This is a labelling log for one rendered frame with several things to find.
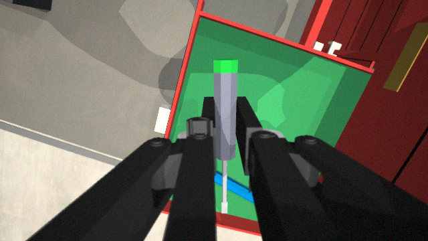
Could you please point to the red box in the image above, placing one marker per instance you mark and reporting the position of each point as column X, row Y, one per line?
column 377, row 117

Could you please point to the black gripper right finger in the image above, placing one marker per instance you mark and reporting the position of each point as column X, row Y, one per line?
column 353, row 204

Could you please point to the blue-handled deburring tool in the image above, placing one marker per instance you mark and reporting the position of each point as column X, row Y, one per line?
column 235, row 187

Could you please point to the grey screwdriver with green band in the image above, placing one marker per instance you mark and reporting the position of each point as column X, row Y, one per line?
column 225, row 96

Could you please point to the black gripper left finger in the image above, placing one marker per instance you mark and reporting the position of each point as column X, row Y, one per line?
column 120, row 207

